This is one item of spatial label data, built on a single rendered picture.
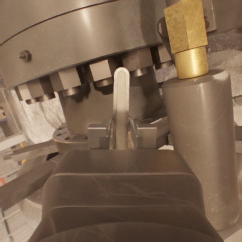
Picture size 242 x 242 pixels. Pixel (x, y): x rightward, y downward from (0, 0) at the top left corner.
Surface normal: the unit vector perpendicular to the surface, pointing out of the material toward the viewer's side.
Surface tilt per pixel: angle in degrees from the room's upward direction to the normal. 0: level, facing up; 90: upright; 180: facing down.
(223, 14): 0
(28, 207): 35
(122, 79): 49
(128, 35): 66
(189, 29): 60
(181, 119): 0
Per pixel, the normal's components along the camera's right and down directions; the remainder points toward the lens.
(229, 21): -0.73, 0.37
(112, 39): 0.21, 0.22
